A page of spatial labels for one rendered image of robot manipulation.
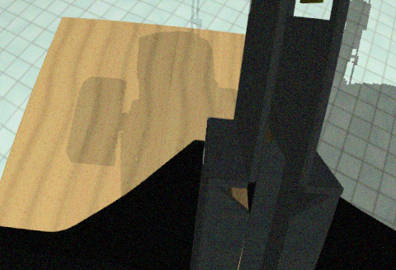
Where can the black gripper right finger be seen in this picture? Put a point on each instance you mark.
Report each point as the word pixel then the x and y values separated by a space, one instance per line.
pixel 357 241

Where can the light brown wooden board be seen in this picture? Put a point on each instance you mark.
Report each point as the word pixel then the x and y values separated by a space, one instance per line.
pixel 113 102

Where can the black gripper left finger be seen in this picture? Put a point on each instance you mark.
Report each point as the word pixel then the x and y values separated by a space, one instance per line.
pixel 150 228

